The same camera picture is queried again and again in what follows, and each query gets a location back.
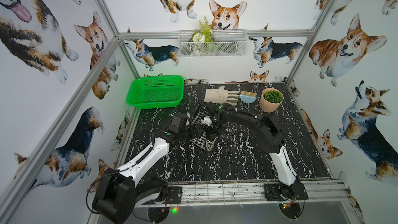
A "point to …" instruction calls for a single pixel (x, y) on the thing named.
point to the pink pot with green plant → (271, 99)
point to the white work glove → (221, 96)
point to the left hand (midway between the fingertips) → (200, 129)
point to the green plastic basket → (154, 92)
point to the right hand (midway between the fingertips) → (205, 139)
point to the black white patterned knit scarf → (198, 140)
